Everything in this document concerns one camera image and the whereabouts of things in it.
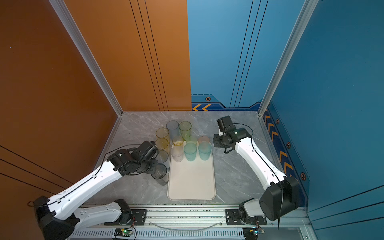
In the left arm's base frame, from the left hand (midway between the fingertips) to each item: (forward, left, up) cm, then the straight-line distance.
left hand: (155, 165), depth 75 cm
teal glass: (+16, -26, -11) cm, 33 cm away
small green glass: (+23, -17, -9) cm, 30 cm away
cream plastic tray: (+4, -17, -18) cm, 26 cm away
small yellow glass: (+24, -8, -12) cm, 28 cm away
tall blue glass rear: (+26, -6, -2) cm, 27 cm away
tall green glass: (+26, -14, -3) cm, 29 cm away
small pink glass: (+23, -25, -9) cm, 35 cm away
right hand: (+13, -32, +3) cm, 34 cm away
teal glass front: (+15, -17, -9) cm, 24 cm away
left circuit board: (-27, +13, -17) cm, 34 cm away
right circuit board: (-27, -48, -16) cm, 57 cm away
